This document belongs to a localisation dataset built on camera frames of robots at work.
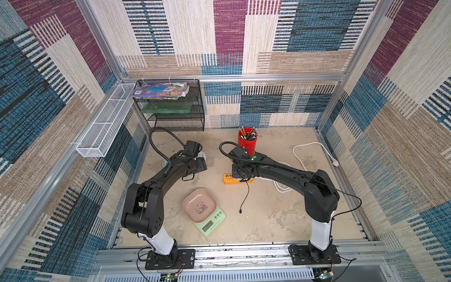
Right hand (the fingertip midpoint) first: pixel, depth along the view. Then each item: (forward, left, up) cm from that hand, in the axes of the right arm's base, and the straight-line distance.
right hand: (241, 174), depth 90 cm
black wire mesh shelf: (+24, +33, +20) cm, 46 cm away
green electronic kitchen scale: (-21, +16, -4) cm, 27 cm away
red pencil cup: (+21, -6, -3) cm, 22 cm away
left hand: (+5, +22, 0) cm, 22 cm away
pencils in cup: (+19, -6, +7) cm, 21 cm away
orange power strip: (-1, +6, -5) cm, 8 cm away
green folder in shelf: (+32, +42, +17) cm, 56 cm away
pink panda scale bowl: (-14, +20, -4) cm, 25 cm away
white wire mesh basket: (+1, +59, +26) cm, 64 cm away
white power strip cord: (+12, -56, -10) cm, 59 cm away
